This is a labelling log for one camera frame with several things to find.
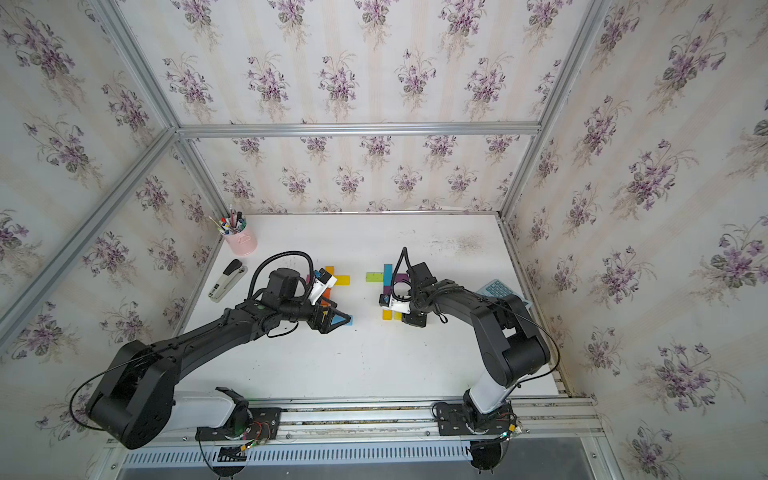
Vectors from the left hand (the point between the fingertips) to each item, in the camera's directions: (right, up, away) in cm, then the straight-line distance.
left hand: (342, 313), depth 82 cm
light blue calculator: (+49, +4, +16) cm, 52 cm away
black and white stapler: (-40, +8, +17) cm, 44 cm away
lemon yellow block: (+16, -2, +6) cm, 17 cm away
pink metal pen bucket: (-38, +20, +20) cm, 47 cm away
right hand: (+21, -2, +12) cm, 24 cm away
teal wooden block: (+13, +8, +20) cm, 25 cm away
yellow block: (+13, -3, +11) cm, 17 cm away
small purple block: (+16, +10, +2) cm, 19 cm away
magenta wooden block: (-7, +11, -9) cm, 16 cm away
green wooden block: (+8, +8, +20) cm, 23 cm away
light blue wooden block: (0, 0, -8) cm, 8 cm away
